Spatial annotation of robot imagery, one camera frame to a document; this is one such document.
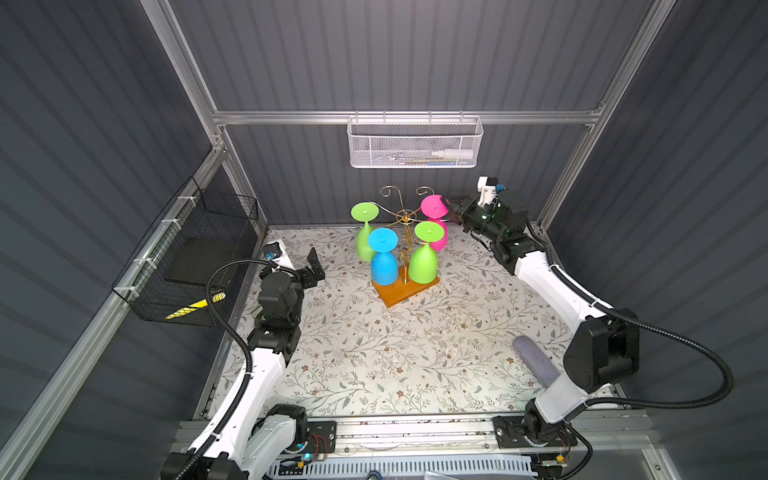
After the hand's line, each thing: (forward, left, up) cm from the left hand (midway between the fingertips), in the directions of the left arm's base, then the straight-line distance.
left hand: (296, 254), depth 75 cm
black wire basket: (-7, +28, +1) cm, 29 cm away
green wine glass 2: (+10, -18, +4) cm, 21 cm away
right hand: (+9, -38, +8) cm, 40 cm away
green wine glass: (-1, -33, -4) cm, 33 cm away
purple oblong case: (-23, -64, -25) cm, 72 cm away
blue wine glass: (-1, -22, -4) cm, 22 cm away
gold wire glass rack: (+9, -28, +3) cm, 30 cm away
